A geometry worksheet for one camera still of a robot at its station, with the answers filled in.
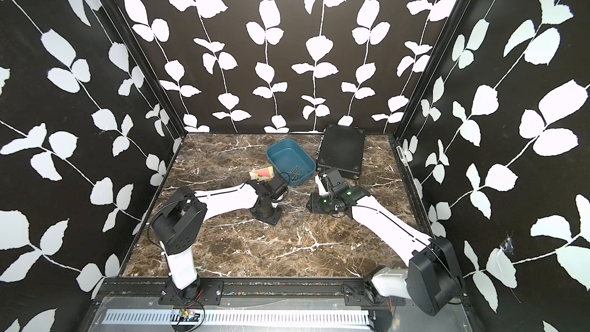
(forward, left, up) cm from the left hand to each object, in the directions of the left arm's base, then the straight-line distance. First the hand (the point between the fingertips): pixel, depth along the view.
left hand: (276, 217), depth 90 cm
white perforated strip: (-33, +9, -1) cm, 34 cm away
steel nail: (+21, -9, 0) cm, 23 cm away
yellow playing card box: (+20, +6, +1) cm, 21 cm away
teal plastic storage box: (+31, -6, -3) cm, 32 cm away
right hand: (0, -12, +12) cm, 17 cm away
